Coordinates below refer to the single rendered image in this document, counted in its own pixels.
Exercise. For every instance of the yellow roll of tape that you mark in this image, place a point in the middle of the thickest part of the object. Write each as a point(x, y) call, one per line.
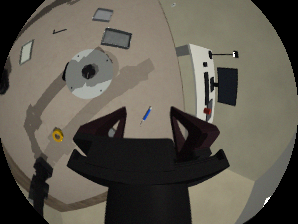
point(59, 132)

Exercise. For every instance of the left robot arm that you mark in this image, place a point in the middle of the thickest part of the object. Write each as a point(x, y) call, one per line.
point(3, 82)

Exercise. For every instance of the grey cylindrical dispenser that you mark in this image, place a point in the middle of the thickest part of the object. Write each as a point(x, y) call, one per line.
point(91, 60)

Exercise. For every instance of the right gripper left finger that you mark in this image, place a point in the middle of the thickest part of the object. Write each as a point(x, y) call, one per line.
point(102, 125)

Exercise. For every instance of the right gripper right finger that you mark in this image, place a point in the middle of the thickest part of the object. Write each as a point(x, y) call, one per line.
point(201, 134)

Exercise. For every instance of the shallow white tray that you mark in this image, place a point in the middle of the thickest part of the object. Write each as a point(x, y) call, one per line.
point(24, 53)

